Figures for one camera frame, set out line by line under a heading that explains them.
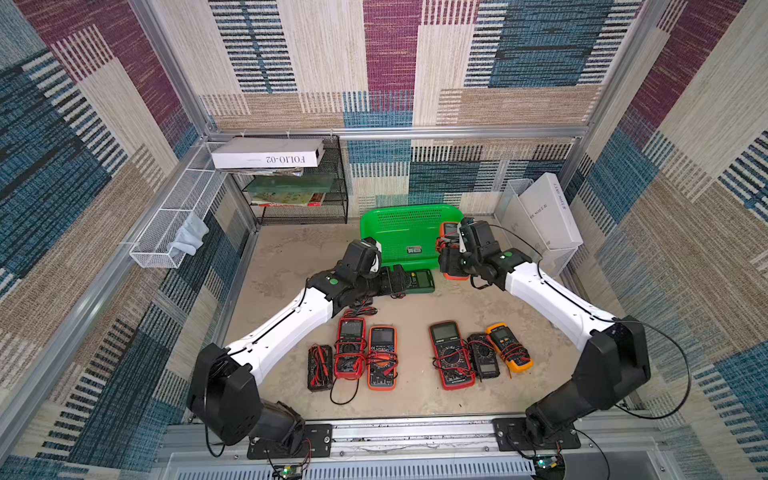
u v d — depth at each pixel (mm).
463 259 746
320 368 811
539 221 970
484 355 831
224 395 406
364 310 942
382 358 825
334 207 1196
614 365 429
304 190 942
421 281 996
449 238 834
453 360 819
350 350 830
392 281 700
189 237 679
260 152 852
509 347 838
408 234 1282
